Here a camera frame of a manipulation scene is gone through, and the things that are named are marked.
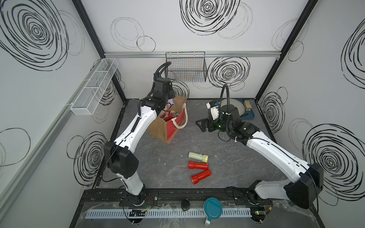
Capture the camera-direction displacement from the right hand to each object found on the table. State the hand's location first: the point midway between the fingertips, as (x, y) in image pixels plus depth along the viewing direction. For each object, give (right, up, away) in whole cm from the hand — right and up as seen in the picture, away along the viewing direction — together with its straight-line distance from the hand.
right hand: (202, 120), depth 74 cm
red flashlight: (-22, +2, +27) cm, 35 cm away
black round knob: (-9, -38, -10) cm, 40 cm away
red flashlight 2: (-3, -27, +8) cm, 28 cm away
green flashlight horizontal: (-1, -23, +12) cm, 26 cm away
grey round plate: (+37, +8, +41) cm, 56 cm away
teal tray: (+44, +3, +37) cm, 58 cm away
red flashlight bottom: (-3, -32, +3) cm, 33 cm away
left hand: (-18, +18, +6) cm, 26 cm away
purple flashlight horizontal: (-17, +11, +5) cm, 21 cm away
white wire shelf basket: (-69, +11, +12) cm, 71 cm away
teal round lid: (+4, -40, -10) cm, 42 cm away
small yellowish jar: (+40, +10, +36) cm, 55 cm away
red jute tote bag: (-15, +2, +6) cm, 16 cm away
